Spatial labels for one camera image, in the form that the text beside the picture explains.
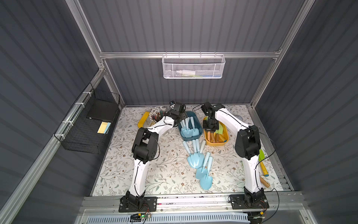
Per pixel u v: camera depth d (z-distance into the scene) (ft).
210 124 2.70
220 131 3.32
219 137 3.16
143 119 3.30
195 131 3.35
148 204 2.46
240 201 2.40
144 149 1.88
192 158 2.91
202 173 2.77
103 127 2.48
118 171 2.79
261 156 3.01
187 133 3.31
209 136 3.08
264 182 2.58
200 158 2.91
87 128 2.42
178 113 2.60
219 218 2.52
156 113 2.99
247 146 1.86
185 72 2.97
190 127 3.41
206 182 2.66
